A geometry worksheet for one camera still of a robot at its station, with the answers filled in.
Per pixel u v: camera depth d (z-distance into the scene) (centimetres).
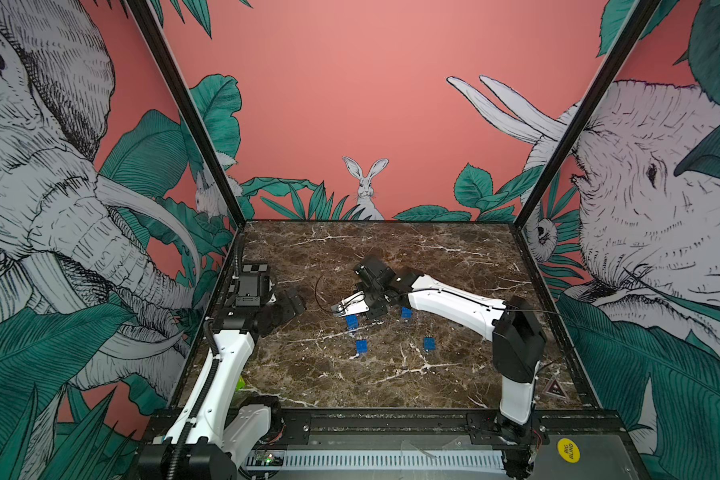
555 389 80
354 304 72
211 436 39
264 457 70
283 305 71
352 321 90
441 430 75
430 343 89
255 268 101
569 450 72
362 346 88
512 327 53
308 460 70
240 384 80
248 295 59
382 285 64
